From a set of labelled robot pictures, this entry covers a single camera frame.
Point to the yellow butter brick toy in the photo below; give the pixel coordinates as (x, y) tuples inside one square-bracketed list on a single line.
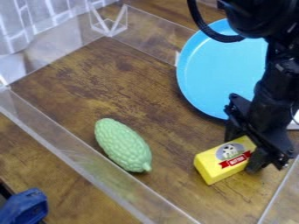
[(225, 160)]

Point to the clear acrylic enclosure wall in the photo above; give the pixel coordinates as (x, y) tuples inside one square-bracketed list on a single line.
[(104, 65)]

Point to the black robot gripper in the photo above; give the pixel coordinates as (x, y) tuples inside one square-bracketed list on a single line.
[(261, 119)]

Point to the blue round plastic tray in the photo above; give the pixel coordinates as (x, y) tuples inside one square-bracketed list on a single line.
[(215, 69)]

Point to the white plastic object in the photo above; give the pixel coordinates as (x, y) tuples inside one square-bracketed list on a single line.
[(294, 123)]

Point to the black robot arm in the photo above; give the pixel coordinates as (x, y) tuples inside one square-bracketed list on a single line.
[(271, 20)]

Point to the grey checkered curtain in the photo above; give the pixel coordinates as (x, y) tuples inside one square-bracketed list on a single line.
[(24, 18)]

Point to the green bitter gourd toy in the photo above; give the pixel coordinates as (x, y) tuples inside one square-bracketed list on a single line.
[(123, 145)]

